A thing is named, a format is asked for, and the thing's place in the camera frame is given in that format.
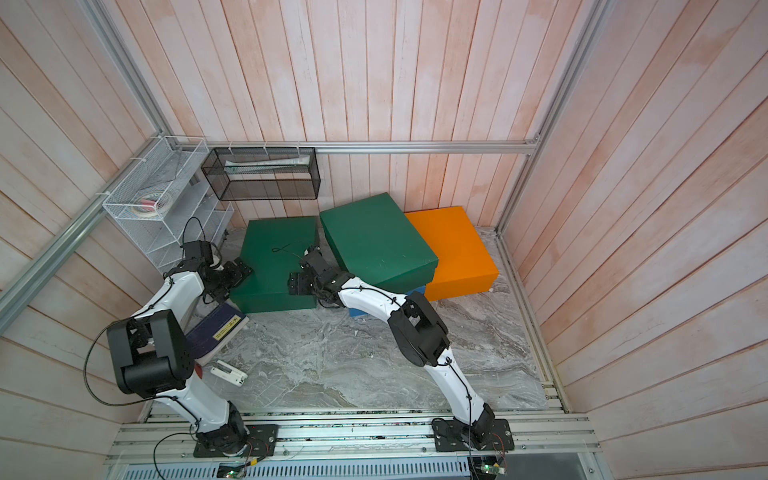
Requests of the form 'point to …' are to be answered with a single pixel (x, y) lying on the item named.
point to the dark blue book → (214, 331)
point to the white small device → (228, 373)
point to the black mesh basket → (263, 173)
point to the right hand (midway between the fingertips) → (297, 283)
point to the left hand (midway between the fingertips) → (246, 279)
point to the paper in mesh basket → (244, 165)
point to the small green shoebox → (274, 249)
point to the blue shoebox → (358, 313)
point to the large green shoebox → (376, 243)
